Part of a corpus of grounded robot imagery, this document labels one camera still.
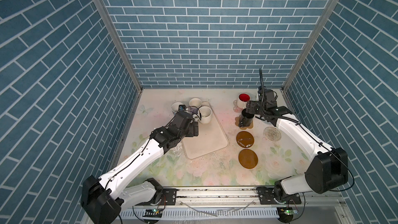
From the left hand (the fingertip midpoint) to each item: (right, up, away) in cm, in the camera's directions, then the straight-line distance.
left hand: (195, 125), depth 78 cm
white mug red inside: (+30, +13, +25) cm, 42 cm away
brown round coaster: (+30, -11, +16) cm, 36 cm away
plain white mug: (+5, +4, +23) cm, 24 cm away
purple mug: (-3, +7, +21) cm, 22 cm away
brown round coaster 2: (+30, -20, +8) cm, 36 cm away
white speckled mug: (-2, +12, +26) cm, 28 cm away
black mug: (+30, +2, +17) cm, 35 cm away
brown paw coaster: (+26, -2, +22) cm, 34 cm away
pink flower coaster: (+27, +7, +31) cm, 42 cm away
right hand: (+33, +10, +8) cm, 36 cm away
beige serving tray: (+9, -10, +16) cm, 20 cm away
